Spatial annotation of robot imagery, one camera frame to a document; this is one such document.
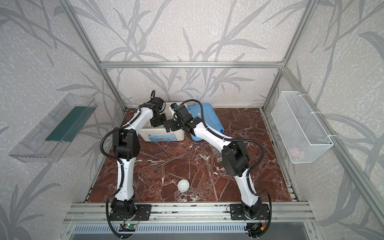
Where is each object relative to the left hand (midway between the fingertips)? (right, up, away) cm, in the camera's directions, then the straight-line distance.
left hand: (164, 118), depth 103 cm
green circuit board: (-10, -53, -31) cm, 63 cm away
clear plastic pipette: (+11, -34, -16) cm, 39 cm away
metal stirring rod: (+8, -26, -10) cm, 29 cm away
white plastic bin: (-1, -10, -9) cm, 13 cm away
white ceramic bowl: (+16, -38, -21) cm, 46 cm away
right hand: (+8, 0, -14) cm, 16 cm away
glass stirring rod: (+18, -30, -14) cm, 37 cm away
